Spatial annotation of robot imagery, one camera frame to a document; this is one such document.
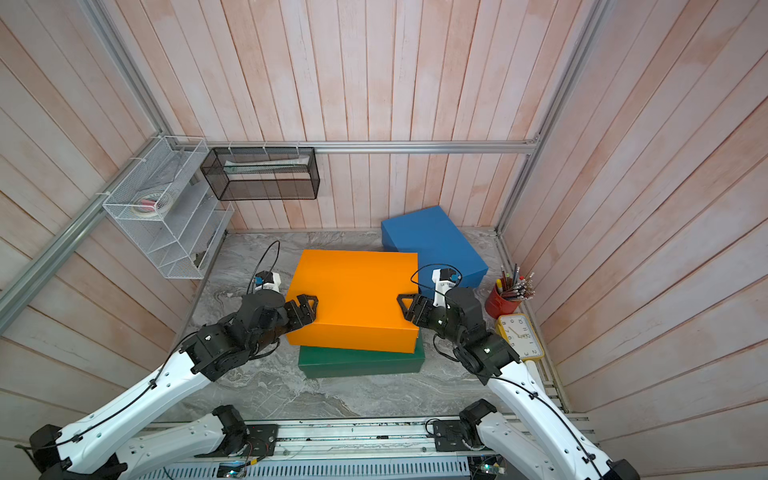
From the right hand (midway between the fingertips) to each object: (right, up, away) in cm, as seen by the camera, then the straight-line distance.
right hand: (403, 300), depth 74 cm
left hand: (-24, -3, -1) cm, 24 cm away
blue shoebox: (+15, +15, +27) cm, 34 cm away
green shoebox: (-19, -16, 0) cm, 25 cm away
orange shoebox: (-11, 0, -2) cm, 12 cm away
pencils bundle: (+32, +2, +8) cm, 33 cm away
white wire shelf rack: (-59, +15, +4) cm, 61 cm away
